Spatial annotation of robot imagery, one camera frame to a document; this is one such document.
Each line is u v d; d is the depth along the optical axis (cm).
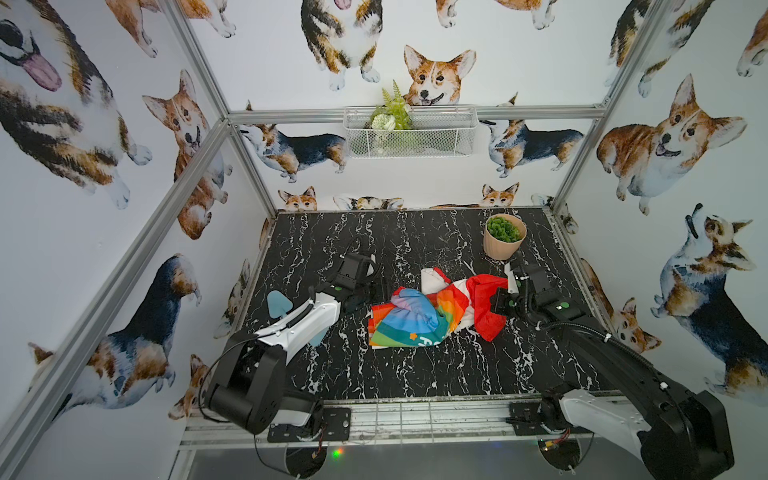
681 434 38
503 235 98
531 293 63
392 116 83
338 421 74
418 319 84
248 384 43
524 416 73
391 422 75
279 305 93
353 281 68
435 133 93
